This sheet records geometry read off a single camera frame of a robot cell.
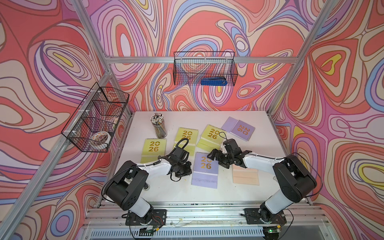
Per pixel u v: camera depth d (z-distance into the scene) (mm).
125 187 443
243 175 886
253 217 730
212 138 1023
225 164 806
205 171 888
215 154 828
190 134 1050
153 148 983
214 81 818
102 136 705
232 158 714
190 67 959
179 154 730
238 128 1079
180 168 749
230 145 731
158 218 725
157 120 908
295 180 457
